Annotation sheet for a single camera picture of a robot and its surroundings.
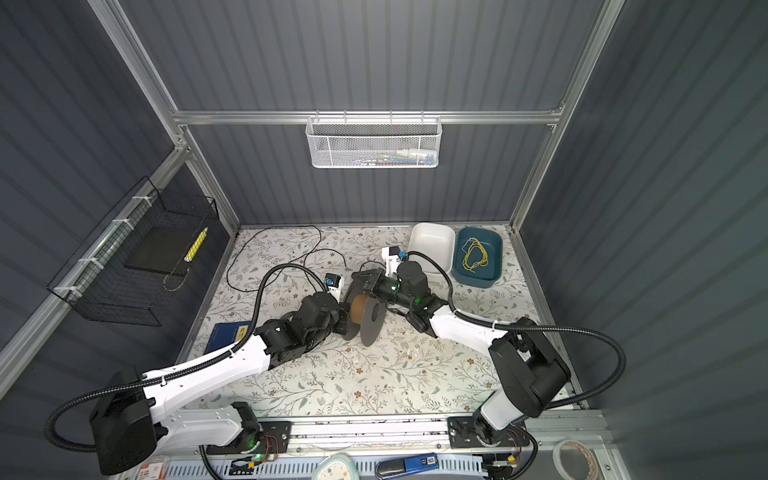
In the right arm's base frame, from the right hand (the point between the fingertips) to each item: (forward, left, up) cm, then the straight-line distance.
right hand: (353, 279), depth 77 cm
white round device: (-39, +2, -20) cm, 43 cm away
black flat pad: (+7, +51, +6) cm, 52 cm away
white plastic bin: (+34, -26, -23) cm, 49 cm away
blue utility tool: (-39, -12, -18) cm, 45 cm away
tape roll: (-39, -56, -22) cm, 72 cm away
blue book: (-5, +41, -21) cm, 47 cm away
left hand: (-4, +2, -7) cm, 8 cm away
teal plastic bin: (+16, -43, -22) cm, 51 cm away
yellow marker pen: (+7, +42, +6) cm, 43 cm away
